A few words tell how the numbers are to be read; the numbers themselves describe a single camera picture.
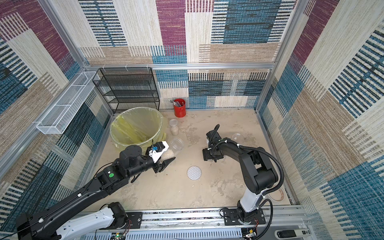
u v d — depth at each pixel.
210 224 0.73
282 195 0.79
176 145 0.62
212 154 0.82
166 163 0.62
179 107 1.08
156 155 0.58
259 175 0.48
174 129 1.02
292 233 0.66
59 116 0.72
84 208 0.47
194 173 0.87
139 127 0.89
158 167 0.60
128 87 1.08
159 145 0.55
